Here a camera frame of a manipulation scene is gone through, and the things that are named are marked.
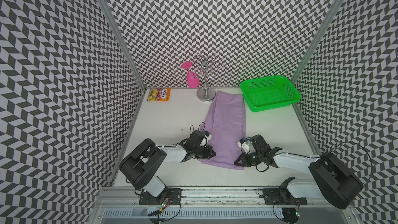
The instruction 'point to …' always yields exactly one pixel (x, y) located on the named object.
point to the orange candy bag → (159, 94)
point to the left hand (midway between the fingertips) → (214, 156)
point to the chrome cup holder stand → (205, 68)
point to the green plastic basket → (269, 93)
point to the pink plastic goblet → (192, 79)
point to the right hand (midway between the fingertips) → (236, 166)
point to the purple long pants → (226, 122)
